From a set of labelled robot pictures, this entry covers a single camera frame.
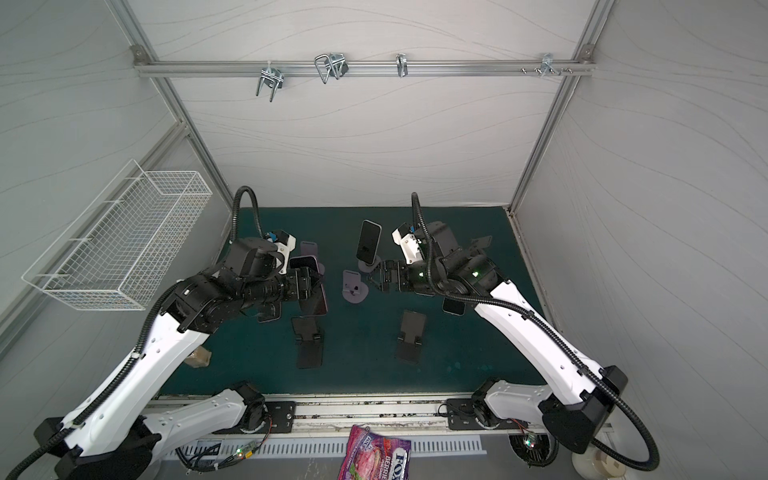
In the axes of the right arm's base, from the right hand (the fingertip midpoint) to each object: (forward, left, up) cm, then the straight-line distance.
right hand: (383, 276), depth 67 cm
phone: (+25, +7, -18) cm, 32 cm away
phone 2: (+7, -21, -29) cm, 36 cm away
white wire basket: (+2, +62, +4) cm, 62 cm away
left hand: (-2, +17, 0) cm, 18 cm away
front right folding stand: (-6, -7, -22) cm, 24 cm away
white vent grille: (-31, +20, -28) cm, 47 cm away
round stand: (+21, +8, -29) cm, 37 cm away
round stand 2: (+10, +11, -24) cm, 28 cm away
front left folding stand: (-8, +21, -24) cm, 33 cm away
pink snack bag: (-32, +2, -25) cm, 41 cm away
